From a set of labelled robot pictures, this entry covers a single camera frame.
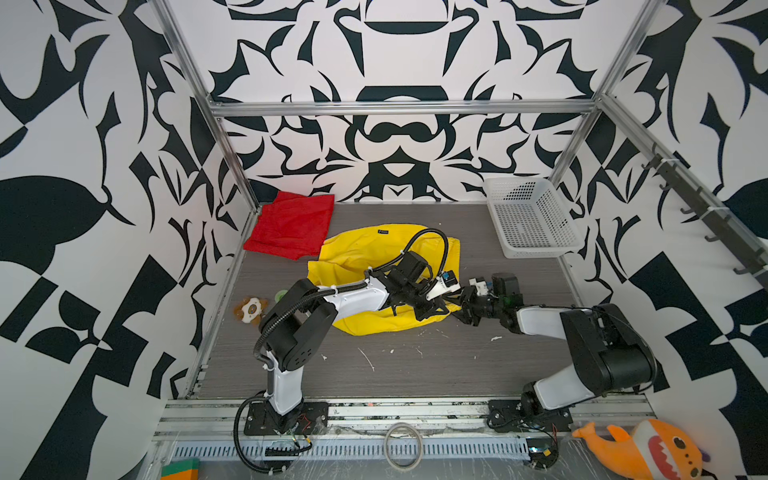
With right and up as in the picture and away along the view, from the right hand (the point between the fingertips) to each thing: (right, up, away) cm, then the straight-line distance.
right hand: (447, 299), depth 88 cm
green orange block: (-62, -32, -22) cm, 74 cm away
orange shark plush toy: (+39, -26, -24) cm, 53 cm away
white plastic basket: (+37, +25, +27) cm, 52 cm away
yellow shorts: (-30, +13, +12) cm, 34 cm away
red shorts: (-52, +22, +25) cm, 62 cm away
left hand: (0, 0, -4) cm, 4 cm away
